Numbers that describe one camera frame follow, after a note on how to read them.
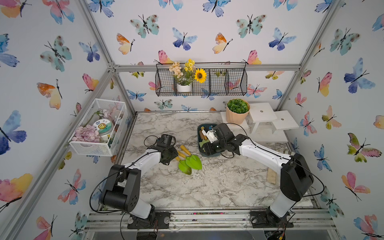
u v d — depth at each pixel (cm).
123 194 44
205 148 76
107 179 45
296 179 45
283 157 49
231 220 76
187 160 93
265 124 114
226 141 66
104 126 66
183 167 91
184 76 87
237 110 84
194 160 93
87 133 60
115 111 79
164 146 72
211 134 77
